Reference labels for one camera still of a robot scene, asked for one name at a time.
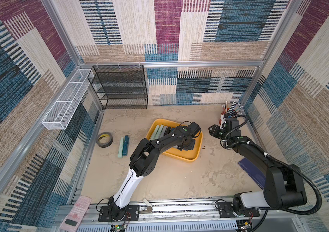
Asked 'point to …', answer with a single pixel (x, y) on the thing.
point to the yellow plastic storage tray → (174, 153)
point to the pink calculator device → (71, 222)
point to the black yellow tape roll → (104, 139)
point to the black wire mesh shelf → (120, 86)
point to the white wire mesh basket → (61, 112)
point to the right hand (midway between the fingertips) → (213, 130)
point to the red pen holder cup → (222, 119)
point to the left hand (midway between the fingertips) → (190, 146)
